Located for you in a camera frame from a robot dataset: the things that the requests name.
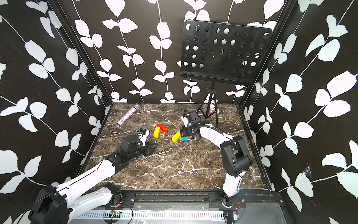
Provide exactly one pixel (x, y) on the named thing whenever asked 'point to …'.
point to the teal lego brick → (185, 138)
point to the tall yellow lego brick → (157, 131)
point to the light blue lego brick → (179, 130)
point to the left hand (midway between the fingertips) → (156, 142)
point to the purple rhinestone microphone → (127, 115)
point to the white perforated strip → (166, 214)
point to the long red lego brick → (163, 128)
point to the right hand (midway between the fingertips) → (179, 130)
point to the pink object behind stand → (214, 110)
